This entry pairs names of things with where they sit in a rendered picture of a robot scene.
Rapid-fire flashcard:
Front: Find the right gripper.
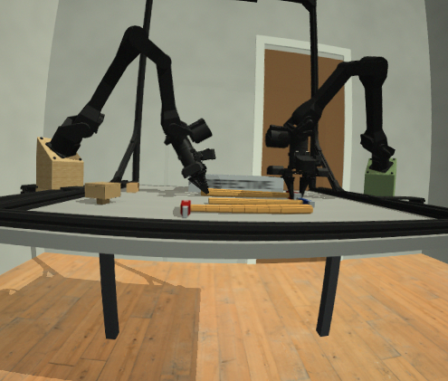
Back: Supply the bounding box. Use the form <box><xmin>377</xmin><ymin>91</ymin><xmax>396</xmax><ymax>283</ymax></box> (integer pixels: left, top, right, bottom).
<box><xmin>177</xmin><ymin>147</ymin><xmax>209</xmax><ymax>194</ymax></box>

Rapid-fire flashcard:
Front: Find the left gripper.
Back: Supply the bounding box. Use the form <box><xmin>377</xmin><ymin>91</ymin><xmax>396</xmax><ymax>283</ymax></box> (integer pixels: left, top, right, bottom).
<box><xmin>267</xmin><ymin>148</ymin><xmax>329</xmax><ymax>199</ymax></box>

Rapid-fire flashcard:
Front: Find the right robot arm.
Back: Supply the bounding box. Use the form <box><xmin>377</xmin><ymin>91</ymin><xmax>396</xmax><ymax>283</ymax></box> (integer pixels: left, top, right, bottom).
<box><xmin>45</xmin><ymin>25</ymin><xmax>213</xmax><ymax>158</ymax></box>

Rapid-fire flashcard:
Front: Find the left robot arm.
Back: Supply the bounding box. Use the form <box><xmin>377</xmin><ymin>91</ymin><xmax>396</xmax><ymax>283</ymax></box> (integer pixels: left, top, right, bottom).
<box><xmin>265</xmin><ymin>56</ymin><xmax>395</xmax><ymax>173</ymax></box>

